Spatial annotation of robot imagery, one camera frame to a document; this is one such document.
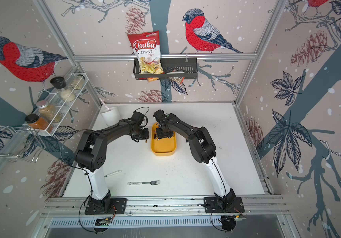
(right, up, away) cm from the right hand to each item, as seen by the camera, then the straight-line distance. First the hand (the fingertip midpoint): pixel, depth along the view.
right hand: (161, 135), depth 99 cm
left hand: (-8, +1, -1) cm, 8 cm away
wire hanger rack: (-59, +1, -32) cm, 67 cm away
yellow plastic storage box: (+3, -6, -6) cm, 9 cm away
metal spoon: (-27, -20, -15) cm, 37 cm away
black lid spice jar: (-48, +25, -22) cm, 59 cm away
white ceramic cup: (-35, +13, +2) cm, 37 cm away
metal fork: (-3, -24, -17) cm, 30 cm away
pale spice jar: (-48, +34, -13) cm, 60 cm away
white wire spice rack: (-54, +23, -23) cm, 63 cm away
